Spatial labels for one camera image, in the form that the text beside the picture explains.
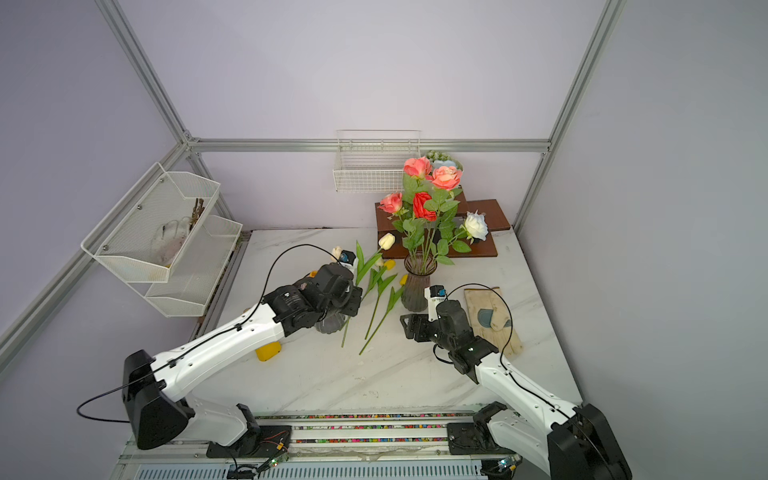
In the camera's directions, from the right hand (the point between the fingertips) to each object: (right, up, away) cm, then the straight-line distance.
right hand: (413, 321), depth 84 cm
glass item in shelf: (-66, +24, -6) cm, 70 cm away
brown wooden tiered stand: (+11, +26, -7) cm, 29 cm away
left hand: (-16, +8, -7) cm, 20 cm away
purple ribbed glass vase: (+2, +16, 0) cm, 16 cm away
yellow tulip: (-10, +10, +20) cm, 25 cm away
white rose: (+15, +26, -10) cm, 32 cm away
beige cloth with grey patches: (+26, -2, +11) cm, 28 cm away
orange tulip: (-6, +4, +17) cm, 18 cm away
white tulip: (-7, +22, -7) cm, 25 cm away
